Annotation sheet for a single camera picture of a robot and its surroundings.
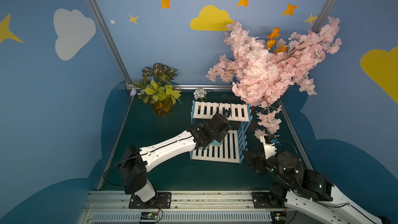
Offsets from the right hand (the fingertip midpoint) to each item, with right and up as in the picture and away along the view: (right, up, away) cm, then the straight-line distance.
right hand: (252, 146), depth 68 cm
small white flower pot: (-24, +26, +36) cm, 50 cm away
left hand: (-13, +9, +10) cm, 19 cm away
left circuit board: (-48, -34, +3) cm, 59 cm away
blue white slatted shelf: (-4, -8, +22) cm, 23 cm away
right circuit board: (+14, -35, +4) cm, 37 cm away
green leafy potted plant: (-50, +29, +22) cm, 61 cm away
